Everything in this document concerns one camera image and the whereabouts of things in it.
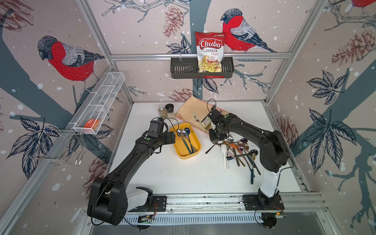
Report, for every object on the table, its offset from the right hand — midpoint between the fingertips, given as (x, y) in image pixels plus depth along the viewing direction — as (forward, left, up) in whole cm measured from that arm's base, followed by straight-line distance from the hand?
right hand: (211, 138), depth 91 cm
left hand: (-1, +24, +7) cm, 26 cm away
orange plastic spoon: (-1, -16, -7) cm, 17 cm away
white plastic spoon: (-4, -9, -6) cm, 11 cm away
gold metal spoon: (+1, -12, -7) cm, 14 cm away
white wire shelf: (-1, +63, +25) cm, 68 cm away
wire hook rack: (-23, +63, +30) cm, 74 cm away
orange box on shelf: (-11, +56, +29) cm, 64 cm away
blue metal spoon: (+9, +16, -4) cm, 19 cm away
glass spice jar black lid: (+22, +30, +4) cm, 37 cm away
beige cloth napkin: (+34, +6, -8) cm, 35 cm away
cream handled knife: (+22, +11, -6) cm, 26 cm away
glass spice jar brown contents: (+20, +35, +2) cm, 40 cm away
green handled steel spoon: (+7, +21, -5) cm, 23 cm away
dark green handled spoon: (-19, -23, -8) cm, 31 cm away
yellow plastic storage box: (-1, +16, -6) cm, 17 cm away
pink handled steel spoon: (-8, -13, -7) cm, 16 cm away
